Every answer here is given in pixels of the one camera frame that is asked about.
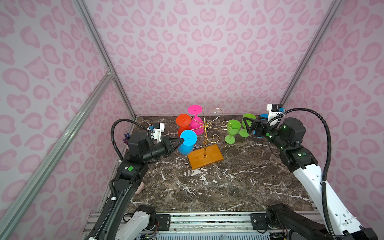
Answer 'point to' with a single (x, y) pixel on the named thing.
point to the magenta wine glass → (197, 124)
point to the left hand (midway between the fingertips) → (184, 138)
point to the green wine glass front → (233, 126)
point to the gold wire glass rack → (206, 124)
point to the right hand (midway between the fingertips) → (252, 116)
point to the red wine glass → (183, 121)
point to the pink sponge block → (140, 188)
